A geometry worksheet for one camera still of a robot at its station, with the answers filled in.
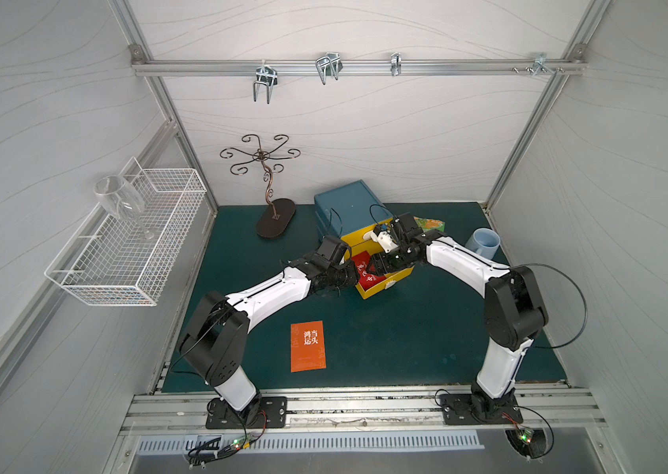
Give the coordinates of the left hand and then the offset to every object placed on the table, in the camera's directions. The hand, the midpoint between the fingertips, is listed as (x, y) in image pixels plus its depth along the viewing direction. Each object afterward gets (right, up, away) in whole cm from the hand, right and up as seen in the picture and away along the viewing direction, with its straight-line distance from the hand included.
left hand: (361, 277), depth 85 cm
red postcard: (+2, -1, +5) cm, 6 cm away
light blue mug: (+46, +10, +19) cm, 51 cm away
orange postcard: (-16, -20, -1) cm, 26 cm away
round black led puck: (+41, -39, -14) cm, 58 cm away
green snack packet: (+28, +16, +28) cm, 43 cm away
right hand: (+5, +3, +6) cm, 9 cm away
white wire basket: (-57, +8, -17) cm, 60 cm away
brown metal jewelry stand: (-31, +21, +30) cm, 47 cm away
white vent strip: (-42, -38, -15) cm, 59 cm away
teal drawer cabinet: (-4, +21, +8) cm, 22 cm away
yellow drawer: (+9, 0, 0) cm, 9 cm away
